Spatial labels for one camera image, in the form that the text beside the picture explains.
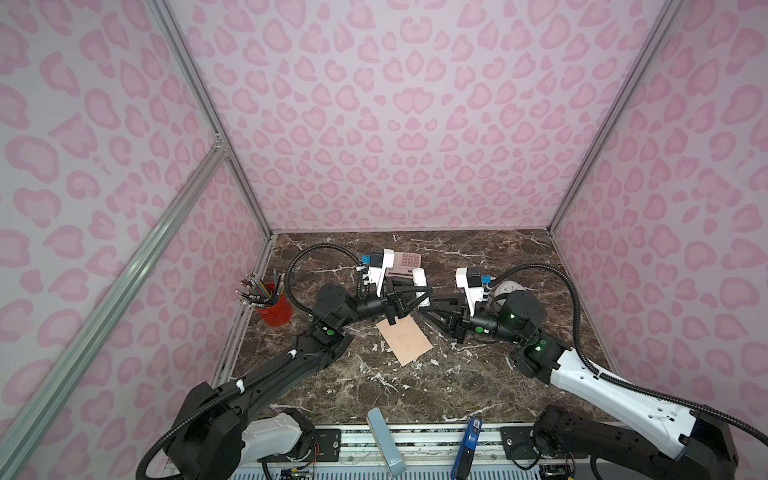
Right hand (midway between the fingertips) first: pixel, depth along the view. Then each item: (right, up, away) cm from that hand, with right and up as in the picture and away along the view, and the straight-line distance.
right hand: (425, 308), depth 62 cm
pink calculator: (-3, +8, +45) cm, 46 cm away
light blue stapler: (-9, -34, +11) cm, 37 cm away
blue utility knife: (+11, -34, +8) cm, 37 cm away
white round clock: (+31, +1, +39) cm, 50 cm away
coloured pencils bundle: (-46, 0, +23) cm, 52 cm away
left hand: (+1, +4, -2) cm, 5 cm away
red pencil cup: (-40, -6, +26) cm, 48 cm away
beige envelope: (-3, -14, +29) cm, 32 cm away
